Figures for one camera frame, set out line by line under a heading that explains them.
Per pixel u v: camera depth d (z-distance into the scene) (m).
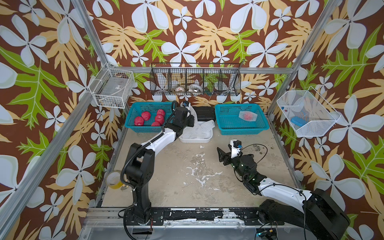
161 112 1.12
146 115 1.11
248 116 1.11
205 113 1.14
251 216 0.73
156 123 1.05
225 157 0.73
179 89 0.96
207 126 1.01
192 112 0.93
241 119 1.15
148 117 1.12
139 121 1.08
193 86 0.98
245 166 0.61
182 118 0.72
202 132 1.01
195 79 0.97
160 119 1.07
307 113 0.82
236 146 0.69
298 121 0.80
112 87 0.86
